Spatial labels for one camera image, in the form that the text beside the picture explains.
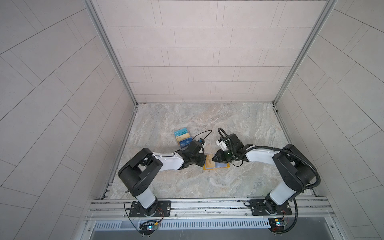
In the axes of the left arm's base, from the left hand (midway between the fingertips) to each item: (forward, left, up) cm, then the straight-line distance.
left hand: (209, 157), depth 89 cm
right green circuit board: (-32, -30, +1) cm, 44 cm away
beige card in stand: (+10, +17, +5) cm, 21 cm away
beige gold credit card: (-4, 0, +2) cm, 5 cm away
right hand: (-3, -2, +2) cm, 4 cm away
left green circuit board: (-34, +26, +4) cm, 43 cm away
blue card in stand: (+9, +14, +3) cm, 17 cm away
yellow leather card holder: (-7, +3, +1) cm, 7 cm away
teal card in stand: (+14, +18, +6) cm, 23 cm away
